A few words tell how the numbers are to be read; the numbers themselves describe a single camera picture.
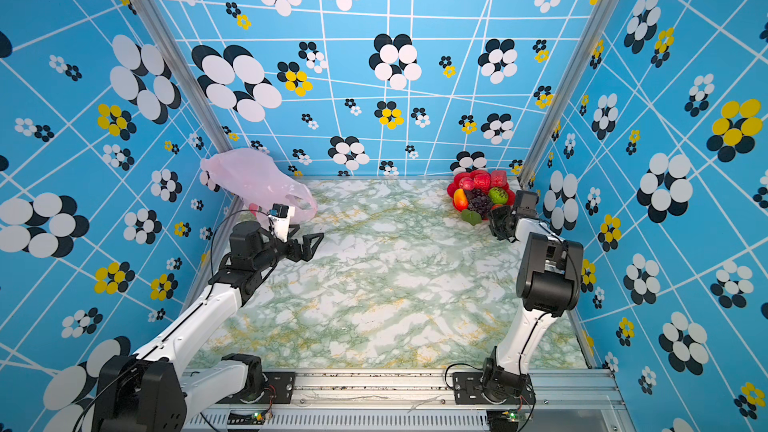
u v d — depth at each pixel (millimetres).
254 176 985
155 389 393
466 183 1111
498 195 1058
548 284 522
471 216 1019
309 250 737
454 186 1123
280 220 707
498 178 1081
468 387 735
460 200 1048
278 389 731
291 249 722
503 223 865
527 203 788
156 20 774
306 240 736
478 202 1044
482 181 1109
